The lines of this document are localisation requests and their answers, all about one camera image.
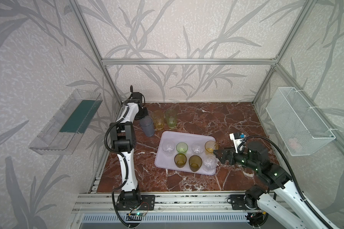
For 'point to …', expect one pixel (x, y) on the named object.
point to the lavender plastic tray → (161, 160)
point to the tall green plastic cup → (171, 116)
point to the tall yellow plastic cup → (158, 117)
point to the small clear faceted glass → (209, 163)
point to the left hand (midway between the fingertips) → (144, 115)
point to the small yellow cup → (209, 146)
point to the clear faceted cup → (168, 146)
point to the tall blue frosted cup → (147, 123)
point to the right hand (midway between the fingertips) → (218, 149)
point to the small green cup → (181, 147)
